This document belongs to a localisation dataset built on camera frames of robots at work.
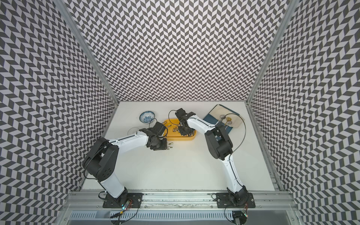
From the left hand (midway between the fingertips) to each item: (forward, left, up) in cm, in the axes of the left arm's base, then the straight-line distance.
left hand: (164, 148), depth 91 cm
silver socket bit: (+2, -4, +2) cm, 5 cm away
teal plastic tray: (+25, -35, -1) cm, 43 cm away
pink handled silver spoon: (+20, -47, +1) cm, 51 cm away
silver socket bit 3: (+16, -6, -1) cm, 17 cm away
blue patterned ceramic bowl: (+26, +16, 0) cm, 31 cm away
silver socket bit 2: (+1, -4, 0) cm, 4 cm away
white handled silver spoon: (+25, -42, +1) cm, 49 cm away
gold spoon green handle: (+24, -47, 0) cm, 52 cm away
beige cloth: (+30, -40, +3) cm, 50 cm away
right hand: (+12, -15, 0) cm, 20 cm away
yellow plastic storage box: (+12, -5, -1) cm, 13 cm away
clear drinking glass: (+9, +21, +7) cm, 24 cm away
